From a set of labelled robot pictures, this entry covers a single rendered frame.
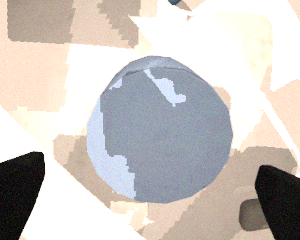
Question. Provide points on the light blue block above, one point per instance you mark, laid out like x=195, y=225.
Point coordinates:
x=173, y=2

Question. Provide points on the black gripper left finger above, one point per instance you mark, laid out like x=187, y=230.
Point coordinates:
x=21, y=177

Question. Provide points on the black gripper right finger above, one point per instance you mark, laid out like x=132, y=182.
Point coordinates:
x=279, y=195

